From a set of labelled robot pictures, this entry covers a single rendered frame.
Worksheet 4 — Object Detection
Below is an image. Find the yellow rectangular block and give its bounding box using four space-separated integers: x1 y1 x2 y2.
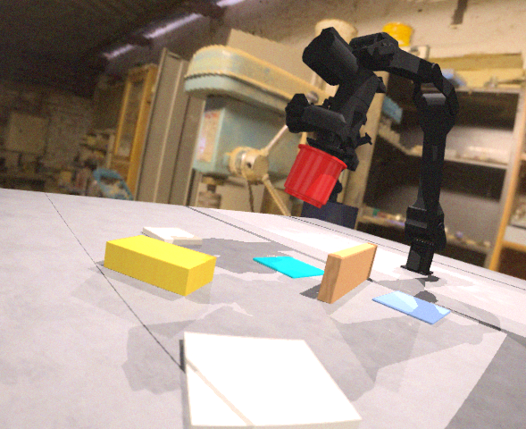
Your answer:
104 235 217 296

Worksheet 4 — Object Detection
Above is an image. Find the orange rectangular block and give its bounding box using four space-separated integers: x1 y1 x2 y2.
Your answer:
317 242 378 304

